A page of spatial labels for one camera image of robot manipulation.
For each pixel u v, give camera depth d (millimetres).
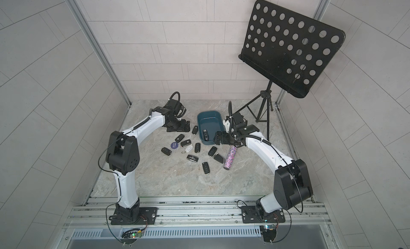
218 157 896
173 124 767
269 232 676
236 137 603
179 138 963
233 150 889
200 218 709
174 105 754
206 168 846
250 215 709
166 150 913
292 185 418
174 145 937
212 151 913
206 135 975
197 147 928
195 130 996
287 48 623
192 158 884
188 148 920
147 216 710
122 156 505
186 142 953
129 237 655
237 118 658
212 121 1059
